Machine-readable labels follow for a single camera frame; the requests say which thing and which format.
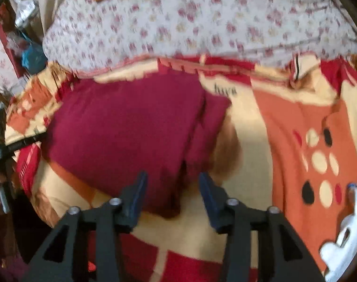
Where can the silvery plastic bag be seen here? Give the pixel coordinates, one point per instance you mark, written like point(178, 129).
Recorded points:
point(25, 10)

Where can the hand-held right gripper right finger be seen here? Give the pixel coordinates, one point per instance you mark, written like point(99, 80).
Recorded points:
point(212, 199)

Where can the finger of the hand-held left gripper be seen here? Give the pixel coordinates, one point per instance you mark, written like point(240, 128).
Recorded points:
point(19, 145)

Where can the floral quilt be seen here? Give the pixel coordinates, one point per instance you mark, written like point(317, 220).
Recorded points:
point(196, 20)

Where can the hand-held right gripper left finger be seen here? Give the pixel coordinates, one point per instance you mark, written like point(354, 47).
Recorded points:
point(136, 199)

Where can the blue plastic bag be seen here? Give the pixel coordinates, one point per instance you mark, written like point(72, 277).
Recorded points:
point(33, 54)

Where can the maroon sweater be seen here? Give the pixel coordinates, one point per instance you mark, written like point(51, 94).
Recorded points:
point(122, 141)

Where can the beige curtain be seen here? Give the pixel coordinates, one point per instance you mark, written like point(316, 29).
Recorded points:
point(55, 0)

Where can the pale floral cloth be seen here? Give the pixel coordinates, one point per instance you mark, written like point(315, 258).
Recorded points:
point(0, 64)

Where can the red orange printed blanket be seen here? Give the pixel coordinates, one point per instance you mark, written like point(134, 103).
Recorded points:
point(284, 123)

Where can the red wooden frame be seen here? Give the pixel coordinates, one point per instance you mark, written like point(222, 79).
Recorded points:
point(8, 41)

